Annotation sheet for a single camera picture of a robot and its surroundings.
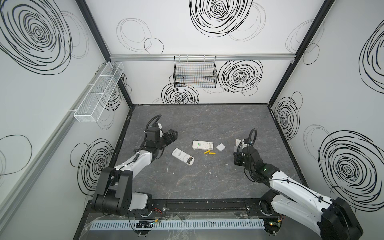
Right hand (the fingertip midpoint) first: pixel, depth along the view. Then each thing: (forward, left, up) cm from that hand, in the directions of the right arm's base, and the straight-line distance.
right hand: (232, 154), depth 84 cm
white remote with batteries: (+10, +16, -7) cm, 20 cm away
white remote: (+1, +28, -6) cm, 29 cm away
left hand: (+11, +33, +4) cm, 35 cm away
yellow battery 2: (+5, +14, -7) cm, 16 cm away
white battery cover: (+9, +4, -8) cm, 13 cm away
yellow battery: (+5, +11, -8) cm, 14 cm away
